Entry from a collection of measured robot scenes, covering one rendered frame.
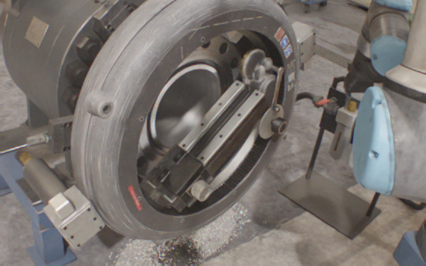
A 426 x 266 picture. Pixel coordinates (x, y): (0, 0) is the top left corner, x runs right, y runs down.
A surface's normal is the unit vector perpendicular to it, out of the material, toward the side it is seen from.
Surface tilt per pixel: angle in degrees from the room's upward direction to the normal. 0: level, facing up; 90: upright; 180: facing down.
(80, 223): 90
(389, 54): 114
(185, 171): 38
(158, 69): 90
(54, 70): 76
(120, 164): 90
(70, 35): 54
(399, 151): 70
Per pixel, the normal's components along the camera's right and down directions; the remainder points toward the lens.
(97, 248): 0.13, -0.87
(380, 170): -0.30, 0.55
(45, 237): 0.68, 0.43
